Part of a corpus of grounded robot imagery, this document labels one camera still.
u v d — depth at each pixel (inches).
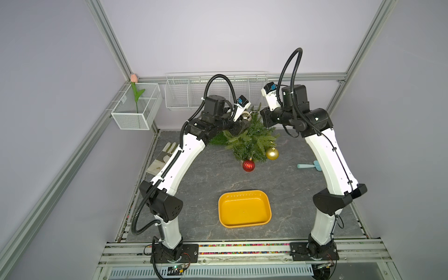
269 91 22.7
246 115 27.8
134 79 35.1
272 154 29.9
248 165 29.7
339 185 17.7
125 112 29.9
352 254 29.1
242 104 23.6
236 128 25.3
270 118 24.0
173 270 28.5
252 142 31.7
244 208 34.0
